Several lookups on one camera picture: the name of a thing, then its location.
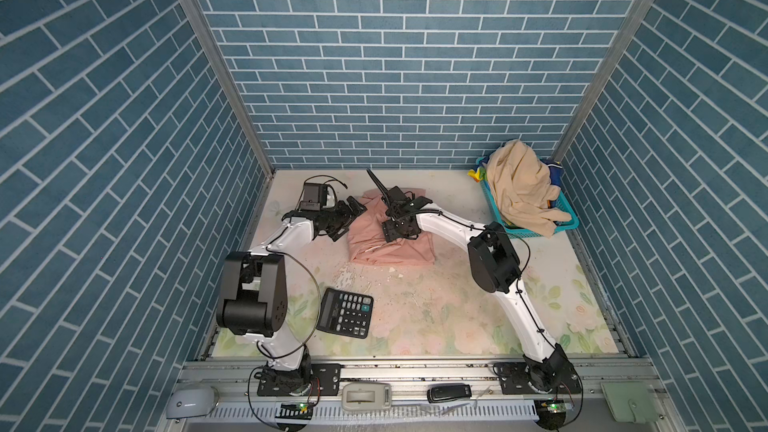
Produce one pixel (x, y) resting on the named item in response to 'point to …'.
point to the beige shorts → (522, 186)
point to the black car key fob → (448, 391)
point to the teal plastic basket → (512, 230)
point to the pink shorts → (367, 238)
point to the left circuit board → (300, 411)
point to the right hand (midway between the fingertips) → (393, 228)
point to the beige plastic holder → (366, 396)
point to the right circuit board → (555, 405)
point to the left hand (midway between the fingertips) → (359, 214)
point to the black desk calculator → (345, 313)
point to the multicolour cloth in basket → (479, 174)
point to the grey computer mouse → (192, 400)
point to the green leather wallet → (631, 401)
